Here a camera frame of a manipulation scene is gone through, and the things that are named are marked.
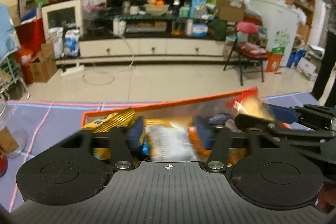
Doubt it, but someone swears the yellow chip bag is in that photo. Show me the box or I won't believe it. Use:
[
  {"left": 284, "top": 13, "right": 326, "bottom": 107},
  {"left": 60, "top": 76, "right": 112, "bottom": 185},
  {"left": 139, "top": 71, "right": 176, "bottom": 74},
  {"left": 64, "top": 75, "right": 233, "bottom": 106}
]
[{"left": 81, "top": 108, "right": 135, "bottom": 160}]

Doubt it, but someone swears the red beige snack packet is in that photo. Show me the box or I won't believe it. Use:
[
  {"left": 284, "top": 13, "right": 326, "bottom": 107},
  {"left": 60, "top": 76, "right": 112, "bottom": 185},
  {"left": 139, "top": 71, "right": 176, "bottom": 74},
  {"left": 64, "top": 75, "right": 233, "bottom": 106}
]
[{"left": 227, "top": 88, "right": 275, "bottom": 121}]

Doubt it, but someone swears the fruit bowl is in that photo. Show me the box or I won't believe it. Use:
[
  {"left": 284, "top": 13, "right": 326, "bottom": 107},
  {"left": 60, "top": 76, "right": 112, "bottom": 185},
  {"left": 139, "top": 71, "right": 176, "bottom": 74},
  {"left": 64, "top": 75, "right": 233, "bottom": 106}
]
[{"left": 143, "top": 0, "right": 170, "bottom": 16}]

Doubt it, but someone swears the orange cardboard box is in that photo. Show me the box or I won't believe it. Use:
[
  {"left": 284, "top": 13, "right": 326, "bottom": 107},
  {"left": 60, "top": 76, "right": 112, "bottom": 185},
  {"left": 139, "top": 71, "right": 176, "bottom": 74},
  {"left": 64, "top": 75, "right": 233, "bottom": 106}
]
[{"left": 80, "top": 86, "right": 292, "bottom": 164}]

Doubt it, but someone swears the clear plastic jar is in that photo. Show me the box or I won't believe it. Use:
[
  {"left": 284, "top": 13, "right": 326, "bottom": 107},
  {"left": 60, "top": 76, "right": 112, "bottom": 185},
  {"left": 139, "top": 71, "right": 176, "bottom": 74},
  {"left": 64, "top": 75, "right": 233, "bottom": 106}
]
[{"left": 1, "top": 99, "right": 27, "bottom": 159}]

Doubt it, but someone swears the brown cardboard box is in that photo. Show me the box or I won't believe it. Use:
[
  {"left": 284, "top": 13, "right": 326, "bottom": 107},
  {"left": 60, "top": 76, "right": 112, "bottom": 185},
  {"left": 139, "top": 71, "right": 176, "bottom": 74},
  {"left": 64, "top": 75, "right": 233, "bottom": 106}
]
[{"left": 216, "top": 0, "right": 245, "bottom": 23}]

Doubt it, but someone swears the silver orange snack bag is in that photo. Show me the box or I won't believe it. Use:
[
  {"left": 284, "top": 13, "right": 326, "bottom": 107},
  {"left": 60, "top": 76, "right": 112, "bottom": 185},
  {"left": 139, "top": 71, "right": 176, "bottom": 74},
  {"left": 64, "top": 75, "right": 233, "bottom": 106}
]
[{"left": 142, "top": 124, "right": 211, "bottom": 162}]

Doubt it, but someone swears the blue checked tablecloth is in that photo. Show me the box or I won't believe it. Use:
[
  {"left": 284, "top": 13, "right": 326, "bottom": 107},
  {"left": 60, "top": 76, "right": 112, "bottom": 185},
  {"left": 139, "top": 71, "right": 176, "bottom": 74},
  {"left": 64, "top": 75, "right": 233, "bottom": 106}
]
[{"left": 0, "top": 91, "right": 322, "bottom": 214}]

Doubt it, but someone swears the red folding chair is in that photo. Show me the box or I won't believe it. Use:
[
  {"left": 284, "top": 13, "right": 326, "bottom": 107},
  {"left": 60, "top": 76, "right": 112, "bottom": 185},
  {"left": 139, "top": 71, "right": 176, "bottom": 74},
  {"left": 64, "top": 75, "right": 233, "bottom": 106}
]
[{"left": 223, "top": 22, "right": 268, "bottom": 86}]

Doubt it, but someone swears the red soda can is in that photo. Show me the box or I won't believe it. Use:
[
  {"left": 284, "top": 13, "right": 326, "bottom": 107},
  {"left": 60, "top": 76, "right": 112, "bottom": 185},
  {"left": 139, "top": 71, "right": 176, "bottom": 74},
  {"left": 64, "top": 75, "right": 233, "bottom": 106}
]
[{"left": 0, "top": 152, "right": 8, "bottom": 177}]

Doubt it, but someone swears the white small fridge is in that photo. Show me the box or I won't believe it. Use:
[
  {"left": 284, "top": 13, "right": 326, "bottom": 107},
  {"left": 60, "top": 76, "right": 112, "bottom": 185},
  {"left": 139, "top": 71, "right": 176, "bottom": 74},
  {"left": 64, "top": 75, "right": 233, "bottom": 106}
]
[{"left": 249, "top": 0, "right": 299, "bottom": 67}]

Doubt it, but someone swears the blue star cloth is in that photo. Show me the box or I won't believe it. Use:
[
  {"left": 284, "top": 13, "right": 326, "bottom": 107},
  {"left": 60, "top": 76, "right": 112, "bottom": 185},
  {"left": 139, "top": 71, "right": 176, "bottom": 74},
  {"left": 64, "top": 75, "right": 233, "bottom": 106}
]
[{"left": 0, "top": 3, "right": 21, "bottom": 63}]

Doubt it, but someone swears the white tv stand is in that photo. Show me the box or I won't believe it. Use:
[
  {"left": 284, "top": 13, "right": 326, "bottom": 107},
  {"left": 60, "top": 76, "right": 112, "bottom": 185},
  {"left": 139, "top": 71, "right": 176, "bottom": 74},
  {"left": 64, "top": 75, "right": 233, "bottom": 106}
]
[{"left": 56, "top": 37, "right": 232, "bottom": 65}]

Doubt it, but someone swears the standing person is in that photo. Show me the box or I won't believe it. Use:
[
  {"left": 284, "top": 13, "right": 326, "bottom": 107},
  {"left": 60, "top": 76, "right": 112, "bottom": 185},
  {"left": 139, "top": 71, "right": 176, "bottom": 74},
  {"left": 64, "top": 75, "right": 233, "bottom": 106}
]
[{"left": 310, "top": 0, "right": 336, "bottom": 101}]

